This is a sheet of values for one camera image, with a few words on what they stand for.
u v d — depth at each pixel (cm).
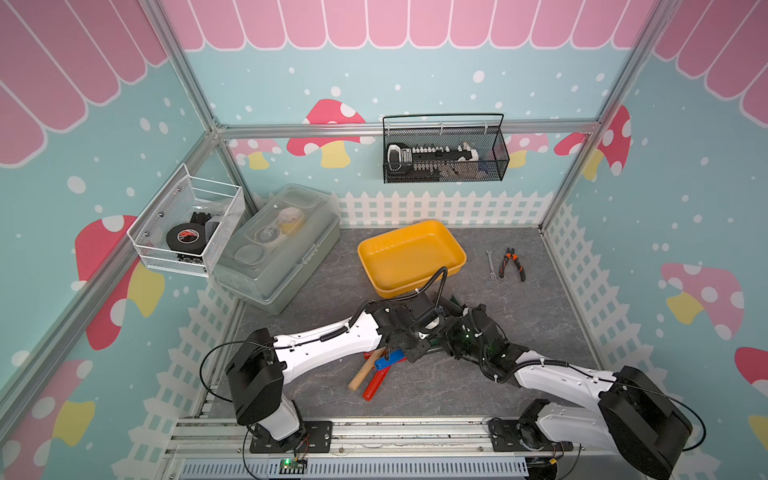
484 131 89
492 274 106
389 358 72
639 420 42
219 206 76
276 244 97
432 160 87
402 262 107
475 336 63
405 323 59
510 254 112
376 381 79
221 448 73
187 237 71
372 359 81
